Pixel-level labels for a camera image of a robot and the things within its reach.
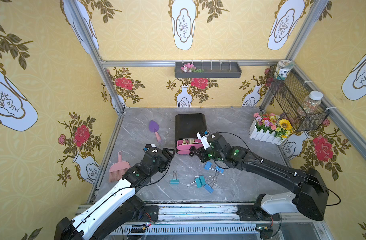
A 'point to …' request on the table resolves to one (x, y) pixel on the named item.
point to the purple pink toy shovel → (154, 126)
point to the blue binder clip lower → (209, 188)
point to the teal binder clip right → (200, 181)
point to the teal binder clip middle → (200, 181)
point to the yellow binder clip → (187, 141)
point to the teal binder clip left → (174, 181)
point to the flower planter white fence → (270, 128)
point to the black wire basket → (291, 94)
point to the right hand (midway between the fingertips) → (197, 147)
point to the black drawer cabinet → (186, 125)
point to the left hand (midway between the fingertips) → (170, 151)
